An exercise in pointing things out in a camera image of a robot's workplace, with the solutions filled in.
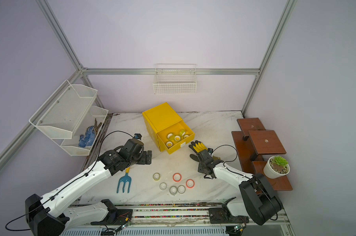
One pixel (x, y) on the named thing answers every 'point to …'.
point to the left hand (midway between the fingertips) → (143, 156)
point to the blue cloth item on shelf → (87, 140)
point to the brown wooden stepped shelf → (252, 143)
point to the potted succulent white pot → (276, 166)
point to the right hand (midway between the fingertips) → (205, 168)
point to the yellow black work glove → (201, 152)
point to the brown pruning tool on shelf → (96, 127)
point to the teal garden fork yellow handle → (124, 179)
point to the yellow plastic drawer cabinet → (164, 128)
